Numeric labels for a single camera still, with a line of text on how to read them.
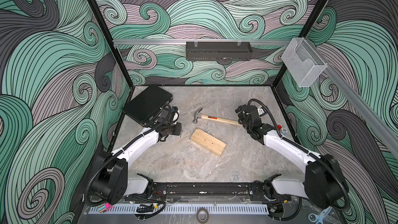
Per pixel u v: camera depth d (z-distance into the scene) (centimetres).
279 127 95
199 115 101
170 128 73
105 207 67
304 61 79
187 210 63
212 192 74
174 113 71
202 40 95
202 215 68
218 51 96
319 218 66
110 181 41
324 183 40
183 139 90
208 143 87
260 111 75
